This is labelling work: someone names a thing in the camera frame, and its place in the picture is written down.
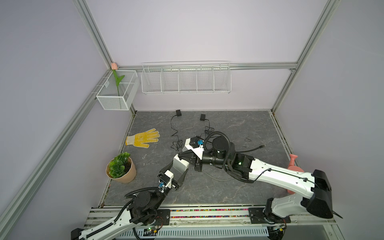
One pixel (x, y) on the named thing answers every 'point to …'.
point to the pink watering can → (292, 166)
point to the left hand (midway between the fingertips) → (181, 165)
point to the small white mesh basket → (108, 95)
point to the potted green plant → (121, 168)
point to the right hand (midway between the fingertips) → (179, 156)
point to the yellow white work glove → (139, 139)
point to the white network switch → (181, 166)
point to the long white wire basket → (186, 77)
